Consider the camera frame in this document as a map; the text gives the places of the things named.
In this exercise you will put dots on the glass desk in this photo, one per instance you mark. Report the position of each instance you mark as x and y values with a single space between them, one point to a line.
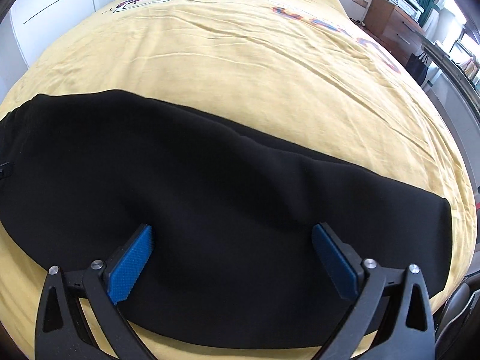
447 67

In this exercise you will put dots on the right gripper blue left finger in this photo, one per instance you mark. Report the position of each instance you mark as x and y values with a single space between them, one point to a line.
62 330

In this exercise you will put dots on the black chair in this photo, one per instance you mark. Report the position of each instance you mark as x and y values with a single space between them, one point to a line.
457 334

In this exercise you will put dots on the black bag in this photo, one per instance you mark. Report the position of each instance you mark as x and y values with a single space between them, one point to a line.
417 67

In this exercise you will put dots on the wooden drawer dresser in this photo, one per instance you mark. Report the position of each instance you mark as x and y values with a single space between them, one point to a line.
394 30

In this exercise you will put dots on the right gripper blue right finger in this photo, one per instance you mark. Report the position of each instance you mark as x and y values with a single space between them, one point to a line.
390 316

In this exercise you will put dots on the yellow dinosaur bedspread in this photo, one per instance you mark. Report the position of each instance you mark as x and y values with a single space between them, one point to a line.
297 70

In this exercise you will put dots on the black pants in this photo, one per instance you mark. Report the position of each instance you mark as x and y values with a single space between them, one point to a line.
231 211

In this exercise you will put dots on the white wardrobe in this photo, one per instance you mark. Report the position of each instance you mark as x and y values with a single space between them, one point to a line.
38 23

